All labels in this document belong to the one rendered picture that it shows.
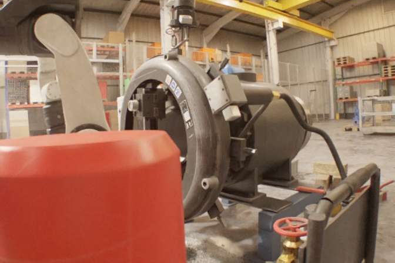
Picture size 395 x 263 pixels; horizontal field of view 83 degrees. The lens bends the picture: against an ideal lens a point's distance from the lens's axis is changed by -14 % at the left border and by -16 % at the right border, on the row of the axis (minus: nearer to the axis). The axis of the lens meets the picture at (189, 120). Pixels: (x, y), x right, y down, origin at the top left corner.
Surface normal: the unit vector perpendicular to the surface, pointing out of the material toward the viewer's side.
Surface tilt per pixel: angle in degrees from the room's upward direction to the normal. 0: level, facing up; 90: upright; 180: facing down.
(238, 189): 90
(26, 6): 90
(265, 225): 90
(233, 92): 68
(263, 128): 85
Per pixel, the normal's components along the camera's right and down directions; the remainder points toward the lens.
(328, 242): 0.62, -0.02
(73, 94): 0.29, 0.00
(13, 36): 0.27, 0.40
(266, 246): -0.78, 0.05
